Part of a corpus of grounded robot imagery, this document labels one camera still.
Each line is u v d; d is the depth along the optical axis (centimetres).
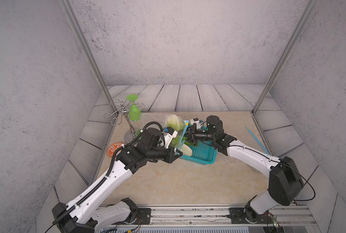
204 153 97
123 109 83
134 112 98
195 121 76
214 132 62
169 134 61
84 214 38
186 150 91
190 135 67
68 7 70
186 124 71
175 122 75
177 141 70
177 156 66
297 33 79
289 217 73
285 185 43
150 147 53
